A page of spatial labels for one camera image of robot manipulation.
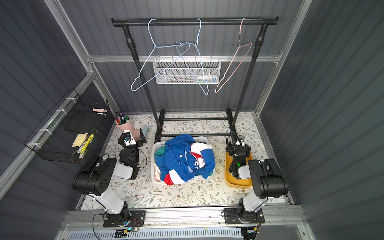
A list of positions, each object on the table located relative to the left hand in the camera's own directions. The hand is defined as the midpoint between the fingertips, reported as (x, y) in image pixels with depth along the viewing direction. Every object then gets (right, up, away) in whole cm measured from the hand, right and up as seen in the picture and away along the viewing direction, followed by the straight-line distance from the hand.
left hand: (130, 131), depth 85 cm
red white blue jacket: (+31, -15, -9) cm, 36 cm away
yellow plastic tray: (+57, -27, -2) cm, 63 cm away
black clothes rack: (+12, +7, +19) cm, 24 cm away
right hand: (+66, -8, +8) cm, 67 cm away
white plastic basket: (+40, -6, +9) cm, 41 cm away
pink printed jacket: (+17, -23, -6) cm, 29 cm away
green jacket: (+17, -11, 0) cm, 21 cm away
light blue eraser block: (+2, 0, +19) cm, 19 cm away
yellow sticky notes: (-20, -4, -12) cm, 24 cm away
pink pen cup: (-11, +5, +14) cm, 19 cm away
